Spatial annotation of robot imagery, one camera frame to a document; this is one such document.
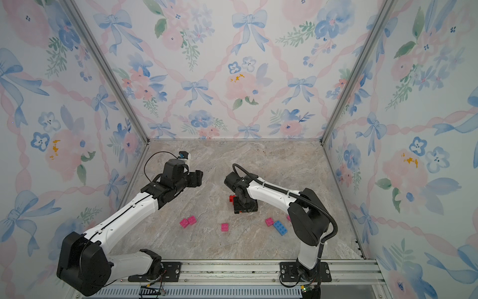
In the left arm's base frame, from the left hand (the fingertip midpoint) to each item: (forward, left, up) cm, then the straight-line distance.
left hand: (196, 171), depth 84 cm
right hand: (-12, -21, -13) cm, 28 cm away
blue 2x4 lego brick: (-19, -38, -17) cm, 46 cm away
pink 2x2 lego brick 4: (-17, -33, -16) cm, 41 cm away
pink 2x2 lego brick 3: (-19, -13, -16) cm, 28 cm away
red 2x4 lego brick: (-6, -15, -16) cm, 23 cm away
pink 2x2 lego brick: (-16, +3, -16) cm, 23 cm away
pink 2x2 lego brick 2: (-17, +6, -17) cm, 25 cm away
